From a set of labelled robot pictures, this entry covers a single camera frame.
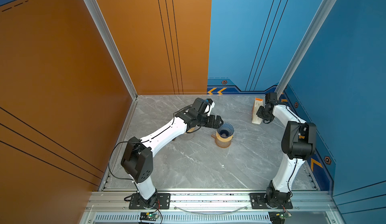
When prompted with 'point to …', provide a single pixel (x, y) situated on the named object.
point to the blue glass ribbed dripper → (225, 130)
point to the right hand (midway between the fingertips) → (260, 114)
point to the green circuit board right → (278, 217)
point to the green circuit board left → (148, 216)
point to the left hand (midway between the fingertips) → (217, 120)
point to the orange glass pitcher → (222, 142)
